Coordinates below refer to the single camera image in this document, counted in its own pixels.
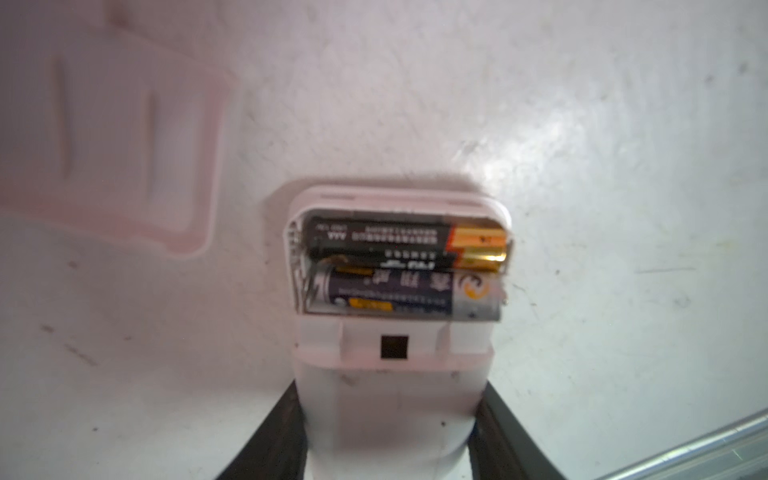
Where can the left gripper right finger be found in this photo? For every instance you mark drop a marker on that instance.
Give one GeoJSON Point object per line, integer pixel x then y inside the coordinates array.
{"type": "Point", "coordinates": [500, 448]}

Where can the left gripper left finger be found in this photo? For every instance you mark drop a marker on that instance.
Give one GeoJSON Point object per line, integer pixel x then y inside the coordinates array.
{"type": "Point", "coordinates": [278, 448]}

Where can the white rectangular plastic tray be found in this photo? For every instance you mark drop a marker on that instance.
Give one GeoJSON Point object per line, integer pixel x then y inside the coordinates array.
{"type": "Point", "coordinates": [387, 397]}

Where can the blue silver AAA battery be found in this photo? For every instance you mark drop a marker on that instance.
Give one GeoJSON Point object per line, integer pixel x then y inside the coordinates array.
{"type": "Point", "coordinates": [460, 295]}

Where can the small white tray cover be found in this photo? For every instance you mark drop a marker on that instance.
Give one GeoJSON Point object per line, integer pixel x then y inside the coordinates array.
{"type": "Point", "coordinates": [112, 137]}

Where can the black gold AAA battery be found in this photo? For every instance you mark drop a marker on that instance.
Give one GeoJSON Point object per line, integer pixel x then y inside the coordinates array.
{"type": "Point", "coordinates": [407, 245]}

